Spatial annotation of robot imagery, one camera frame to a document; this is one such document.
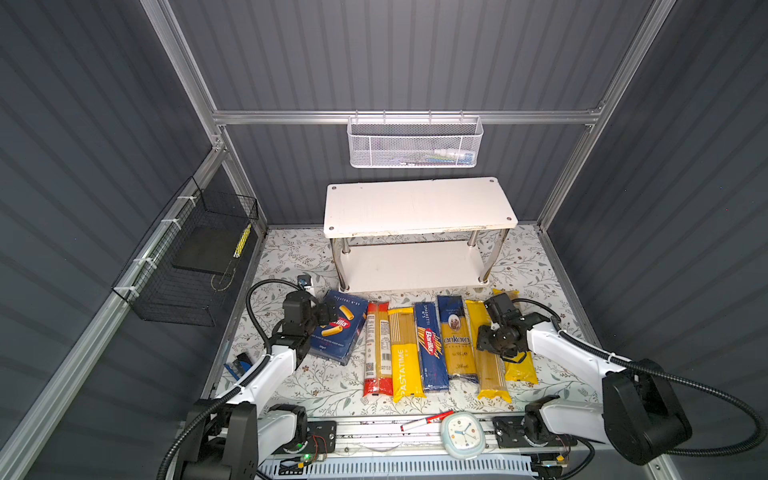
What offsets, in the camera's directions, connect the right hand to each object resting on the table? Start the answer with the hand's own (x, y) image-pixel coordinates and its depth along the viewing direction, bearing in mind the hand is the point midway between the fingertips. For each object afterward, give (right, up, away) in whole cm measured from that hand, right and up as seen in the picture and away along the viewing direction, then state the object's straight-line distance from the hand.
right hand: (488, 345), depth 88 cm
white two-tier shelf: (-24, +32, -14) cm, 43 cm away
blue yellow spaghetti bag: (-9, -1, -2) cm, 10 cm away
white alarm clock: (-11, -17, -16) cm, 26 cm away
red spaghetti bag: (-33, 0, -3) cm, 33 cm away
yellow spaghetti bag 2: (+7, -5, -7) cm, 11 cm away
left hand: (-51, +14, 0) cm, 53 cm away
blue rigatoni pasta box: (-45, +3, -5) cm, 46 cm away
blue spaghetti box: (-17, -4, -6) cm, 19 cm away
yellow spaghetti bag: (-2, -4, -6) cm, 8 cm away
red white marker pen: (-19, -15, -13) cm, 28 cm away
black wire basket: (-81, +23, -16) cm, 86 cm away
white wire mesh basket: (-19, +74, +36) cm, 85 cm away
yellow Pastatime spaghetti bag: (-25, -6, -6) cm, 26 cm away
